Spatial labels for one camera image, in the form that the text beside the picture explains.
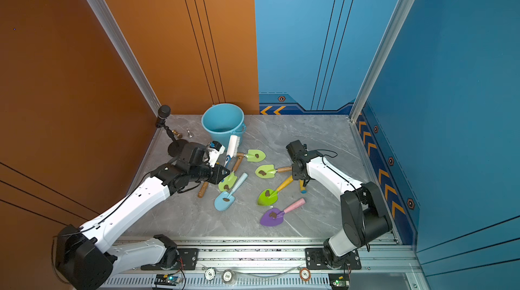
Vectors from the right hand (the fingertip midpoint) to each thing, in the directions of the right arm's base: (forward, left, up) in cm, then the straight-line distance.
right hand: (304, 173), depth 90 cm
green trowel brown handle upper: (+13, +24, -5) cm, 28 cm away
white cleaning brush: (+2, +30, +18) cm, 35 cm away
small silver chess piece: (+26, +60, -4) cm, 65 cm away
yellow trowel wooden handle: (-6, +45, -3) cm, 46 cm away
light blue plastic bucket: (+30, +41, +3) cm, 51 cm away
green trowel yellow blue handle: (-6, +1, -3) cm, 7 cm away
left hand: (-4, +31, +11) cm, 34 cm away
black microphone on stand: (+12, +57, +27) cm, 64 cm away
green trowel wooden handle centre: (+4, +17, -5) cm, 18 cm away
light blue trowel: (-10, +35, -5) cm, 37 cm away
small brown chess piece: (+25, +65, -2) cm, 69 cm away
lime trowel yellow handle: (-8, +16, -6) cm, 19 cm away
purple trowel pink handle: (-17, +14, -6) cm, 23 cm away
